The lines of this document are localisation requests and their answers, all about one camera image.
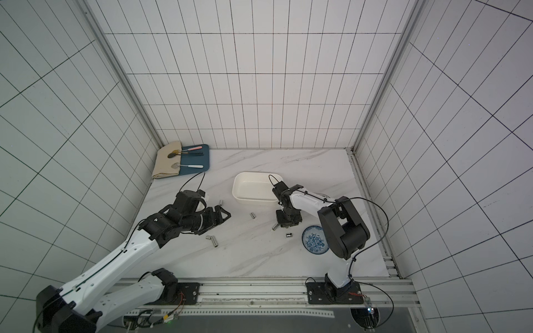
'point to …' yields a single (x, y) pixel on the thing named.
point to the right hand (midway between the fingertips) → (279, 225)
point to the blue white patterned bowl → (314, 241)
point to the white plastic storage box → (255, 189)
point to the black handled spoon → (173, 155)
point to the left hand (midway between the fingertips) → (220, 223)
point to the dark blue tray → (193, 159)
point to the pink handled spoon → (193, 148)
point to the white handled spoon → (177, 165)
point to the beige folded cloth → (162, 166)
